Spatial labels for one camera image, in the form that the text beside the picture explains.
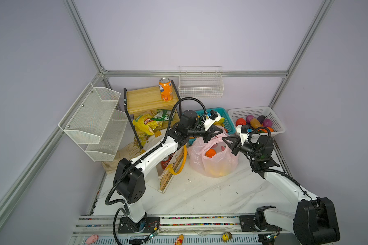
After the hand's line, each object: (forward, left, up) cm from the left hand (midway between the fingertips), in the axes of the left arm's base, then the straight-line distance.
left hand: (220, 130), depth 72 cm
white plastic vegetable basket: (+37, -21, -24) cm, 49 cm away
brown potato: (+27, -33, -23) cm, 48 cm away
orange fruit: (-6, +4, -11) cm, 13 cm away
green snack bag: (+19, +31, -8) cm, 37 cm away
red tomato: (+29, -23, -24) cm, 44 cm away
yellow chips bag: (+10, +40, -8) cm, 42 cm away
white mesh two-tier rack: (+5, +64, -2) cm, 64 cm away
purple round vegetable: (+28, -42, -23) cm, 55 cm away
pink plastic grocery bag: (-8, +1, -12) cm, 15 cm away
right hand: (-1, -2, -5) cm, 5 cm away
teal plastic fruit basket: (+25, -13, -23) cm, 37 cm away
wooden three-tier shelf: (+19, +43, +2) cm, 47 cm away
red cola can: (-6, +29, -20) cm, 36 cm away
